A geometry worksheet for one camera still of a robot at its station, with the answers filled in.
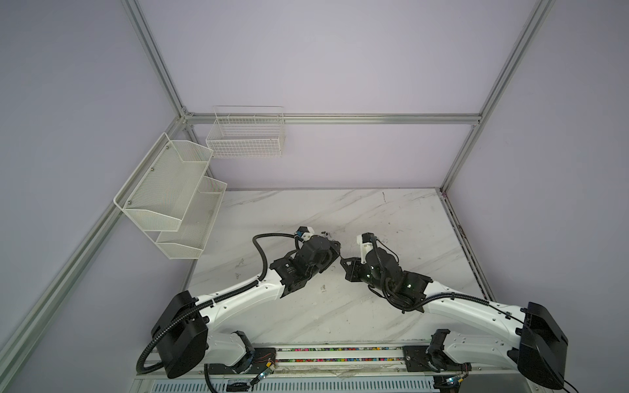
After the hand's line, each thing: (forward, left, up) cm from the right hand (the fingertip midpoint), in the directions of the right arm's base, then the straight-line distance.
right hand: (338, 262), depth 76 cm
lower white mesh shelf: (+11, +54, -4) cm, 56 cm away
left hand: (+5, -1, +2) cm, 6 cm away
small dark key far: (+23, +5, -16) cm, 29 cm away
